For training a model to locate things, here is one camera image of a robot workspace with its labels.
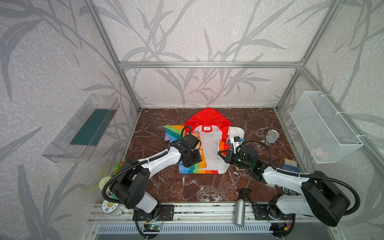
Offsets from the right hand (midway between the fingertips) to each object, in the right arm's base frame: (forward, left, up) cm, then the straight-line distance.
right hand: (218, 148), depth 83 cm
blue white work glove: (-5, -45, -13) cm, 47 cm away
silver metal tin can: (+14, -37, -9) cm, 41 cm away
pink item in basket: (-6, -48, +8) cm, 49 cm away
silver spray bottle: (-27, -10, -10) cm, 30 cm away
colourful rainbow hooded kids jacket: (+23, +2, -13) cm, 27 cm away
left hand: (-1, +10, -6) cm, 12 cm away
